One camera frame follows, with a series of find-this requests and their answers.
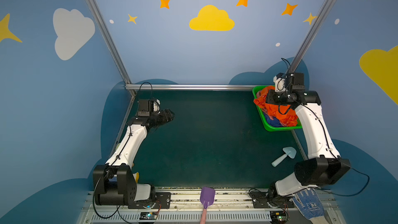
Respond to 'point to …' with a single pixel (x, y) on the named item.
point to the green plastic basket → (274, 128)
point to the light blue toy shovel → (288, 151)
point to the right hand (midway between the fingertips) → (268, 94)
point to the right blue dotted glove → (309, 203)
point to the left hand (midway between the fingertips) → (171, 115)
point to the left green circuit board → (145, 215)
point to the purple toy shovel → (207, 196)
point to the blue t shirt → (274, 122)
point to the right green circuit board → (278, 217)
